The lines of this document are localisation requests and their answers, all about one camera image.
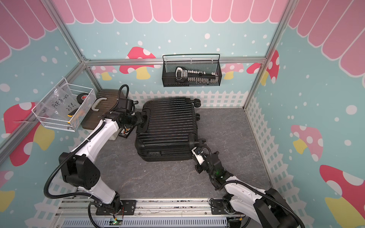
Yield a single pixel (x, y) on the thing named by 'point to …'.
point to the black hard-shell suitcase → (168, 131)
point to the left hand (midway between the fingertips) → (141, 121)
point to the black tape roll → (81, 97)
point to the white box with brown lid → (106, 100)
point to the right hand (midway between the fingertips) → (193, 156)
